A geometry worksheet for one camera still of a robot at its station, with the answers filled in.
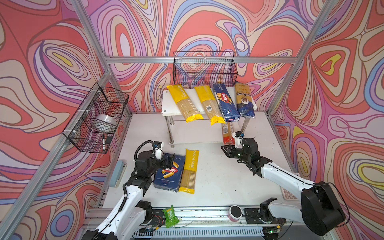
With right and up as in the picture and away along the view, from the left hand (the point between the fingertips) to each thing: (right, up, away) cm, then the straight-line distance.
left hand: (168, 151), depth 82 cm
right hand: (+32, 0, +3) cm, 32 cm away
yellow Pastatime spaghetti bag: (+12, -15, +2) cm, 19 cm away
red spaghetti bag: (+37, +12, +16) cm, 43 cm away
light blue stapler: (-29, -12, +2) cm, 32 cm away
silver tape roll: (-29, +16, -12) cm, 35 cm away
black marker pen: (-30, +5, -11) cm, 32 cm away
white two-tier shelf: (+16, +11, +16) cm, 25 cm away
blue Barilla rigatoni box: (+2, -15, -3) cm, 15 cm away
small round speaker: (+34, -28, -11) cm, 46 cm away
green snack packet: (+3, -31, -10) cm, 33 cm away
